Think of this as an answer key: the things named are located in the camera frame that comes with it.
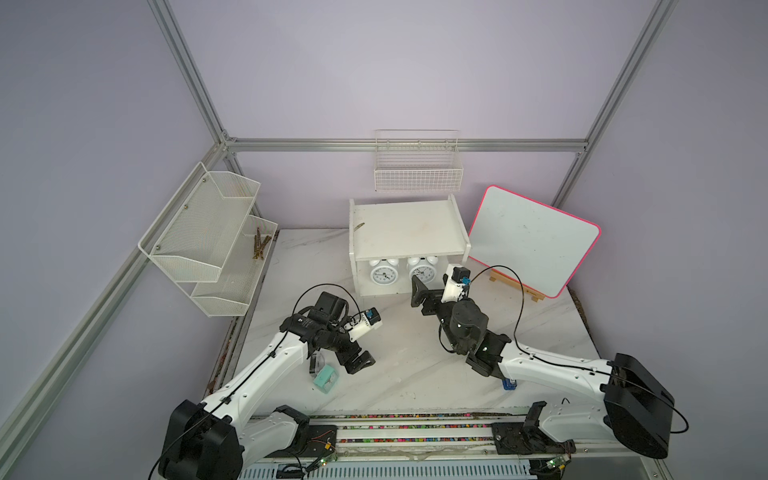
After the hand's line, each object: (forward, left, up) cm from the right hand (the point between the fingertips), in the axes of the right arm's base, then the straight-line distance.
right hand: (427, 281), depth 78 cm
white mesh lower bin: (+5, +59, -12) cm, 61 cm away
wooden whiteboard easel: (+16, -29, -21) cm, 39 cm away
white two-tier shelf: (+4, +9, +11) cm, 15 cm away
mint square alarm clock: (-19, +28, -18) cm, 38 cm away
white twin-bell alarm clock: (+5, +11, -1) cm, 12 cm away
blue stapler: (-21, -22, -21) cm, 37 cm away
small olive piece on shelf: (+11, +18, +11) cm, 23 cm away
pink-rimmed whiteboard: (+13, -38, -3) cm, 41 cm away
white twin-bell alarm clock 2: (+5, 0, -1) cm, 5 cm away
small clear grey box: (-15, +31, -17) cm, 38 cm away
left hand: (-13, +18, -14) cm, 26 cm away
